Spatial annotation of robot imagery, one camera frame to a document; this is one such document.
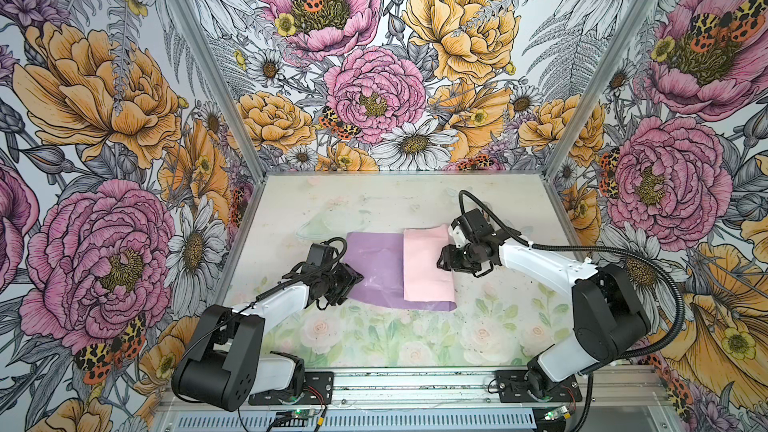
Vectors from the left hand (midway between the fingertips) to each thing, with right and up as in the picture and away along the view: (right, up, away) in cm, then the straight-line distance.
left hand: (360, 289), depth 88 cm
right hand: (+25, +5, -1) cm, 25 cm away
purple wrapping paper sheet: (+5, +7, +11) cm, 14 cm away
